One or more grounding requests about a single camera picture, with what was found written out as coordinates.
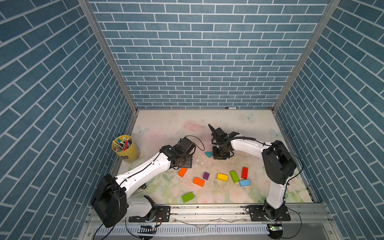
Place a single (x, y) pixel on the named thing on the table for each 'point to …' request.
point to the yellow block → (222, 177)
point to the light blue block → (244, 182)
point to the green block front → (187, 197)
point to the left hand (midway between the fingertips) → (189, 163)
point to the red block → (244, 173)
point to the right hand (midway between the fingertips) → (215, 158)
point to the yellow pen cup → (124, 146)
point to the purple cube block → (206, 175)
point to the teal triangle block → (208, 154)
